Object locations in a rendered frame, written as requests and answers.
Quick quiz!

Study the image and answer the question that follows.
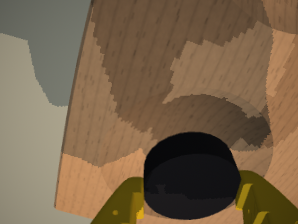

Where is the tan wooden tray with round pockets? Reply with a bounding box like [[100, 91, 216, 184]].
[[54, 0, 298, 219]]

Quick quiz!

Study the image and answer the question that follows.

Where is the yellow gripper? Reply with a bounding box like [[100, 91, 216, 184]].
[[90, 170, 298, 224]]

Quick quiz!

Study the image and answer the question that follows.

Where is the black disc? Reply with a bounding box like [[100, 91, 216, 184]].
[[143, 132, 241, 220]]

